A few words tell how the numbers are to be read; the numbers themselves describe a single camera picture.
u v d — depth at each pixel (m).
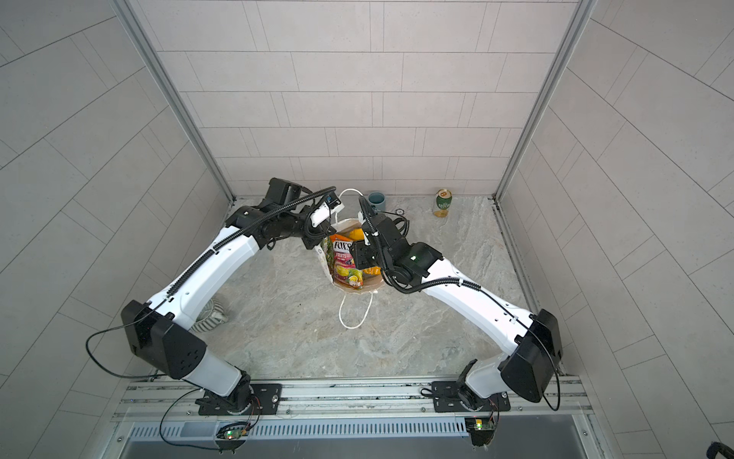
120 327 0.41
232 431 0.65
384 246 0.53
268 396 0.72
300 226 0.64
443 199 1.05
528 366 0.38
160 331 0.39
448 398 0.70
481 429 0.69
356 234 0.82
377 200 1.12
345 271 0.77
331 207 0.64
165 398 0.72
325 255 0.72
